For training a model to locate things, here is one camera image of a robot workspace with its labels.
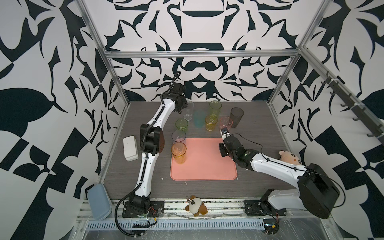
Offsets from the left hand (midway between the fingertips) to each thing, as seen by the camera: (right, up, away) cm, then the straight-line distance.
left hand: (184, 101), depth 100 cm
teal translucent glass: (+10, -10, +2) cm, 14 cm away
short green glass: (-2, -15, +1) cm, 15 cm away
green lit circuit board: (+42, -62, -29) cm, 80 cm away
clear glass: (+2, -6, +4) cm, 8 cm away
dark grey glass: (+33, -9, -4) cm, 35 cm away
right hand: (+23, -24, -13) cm, 36 cm away
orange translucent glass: (-3, -31, -9) cm, 33 cm away
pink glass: (+28, -14, +2) cm, 31 cm away
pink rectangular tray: (+12, -37, -12) cm, 40 cm away
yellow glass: (+18, -13, +4) cm, 22 cm away
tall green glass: (+20, -3, +1) cm, 21 cm away
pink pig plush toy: (+59, -33, -16) cm, 69 cm away
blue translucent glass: (-2, -21, -16) cm, 26 cm away
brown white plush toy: (+7, -53, -28) cm, 61 cm away
